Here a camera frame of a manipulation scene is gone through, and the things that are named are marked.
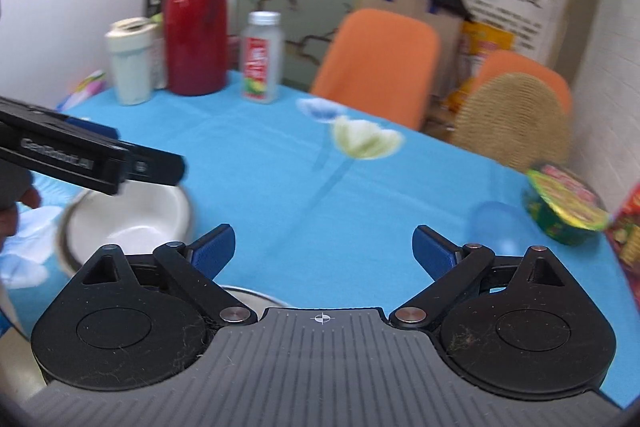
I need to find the white bowl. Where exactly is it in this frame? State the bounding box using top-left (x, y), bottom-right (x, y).
top-left (67, 186), bottom-right (192, 258)

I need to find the white tumbler cup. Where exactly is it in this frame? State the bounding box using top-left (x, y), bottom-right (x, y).
top-left (104, 18), bottom-right (154, 106)

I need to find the white floral plate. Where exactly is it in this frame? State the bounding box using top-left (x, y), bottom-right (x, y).
top-left (219, 285), bottom-right (292, 309)

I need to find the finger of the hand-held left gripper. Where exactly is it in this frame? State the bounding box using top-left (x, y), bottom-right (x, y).
top-left (65, 117), bottom-right (122, 142)
top-left (121, 146), bottom-right (187, 187)

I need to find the green instant noodle cup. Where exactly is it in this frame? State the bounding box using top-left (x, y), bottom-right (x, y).
top-left (521, 163), bottom-right (611, 247)

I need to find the red cracker box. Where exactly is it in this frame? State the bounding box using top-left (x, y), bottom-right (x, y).
top-left (604, 182), bottom-right (640, 308)

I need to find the woven straw mat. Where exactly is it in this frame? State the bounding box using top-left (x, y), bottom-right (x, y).
top-left (452, 74), bottom-right (571, 174)

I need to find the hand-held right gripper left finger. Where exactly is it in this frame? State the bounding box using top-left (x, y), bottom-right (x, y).
top-left (75, 223), bottom-right (258, 327)

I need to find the red thermos jug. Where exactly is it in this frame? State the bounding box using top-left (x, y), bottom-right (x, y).
top-left (165, 0), bottom-right (232, 96)

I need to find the juice bottle with red label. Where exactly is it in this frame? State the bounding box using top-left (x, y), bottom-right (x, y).
top-left (242, 11), bottom-right (285, 104)

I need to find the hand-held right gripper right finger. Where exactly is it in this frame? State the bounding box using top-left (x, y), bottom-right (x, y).
top-left (389, 225), bottom-right (571, 329)

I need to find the steel bowl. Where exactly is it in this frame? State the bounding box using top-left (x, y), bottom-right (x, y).
top-left (56, 184), bottom-right (197, 280)

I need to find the white text sign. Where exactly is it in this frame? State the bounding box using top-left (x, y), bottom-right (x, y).
top-left (461, 0), bottom-right (572, 64)

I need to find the person's left hand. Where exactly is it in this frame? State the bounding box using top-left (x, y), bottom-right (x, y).
top-left (0, 187), bottom-right (42, 239)

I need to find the orange chair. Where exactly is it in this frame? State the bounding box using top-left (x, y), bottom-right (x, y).
top-left (470, 51), bottom-right (573, 118)
top-left (310, 8), bottom-right (441, 131)

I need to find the yellow snack bag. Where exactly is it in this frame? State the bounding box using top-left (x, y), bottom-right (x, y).
top-left (445, 21), bottom-right (516, 114)

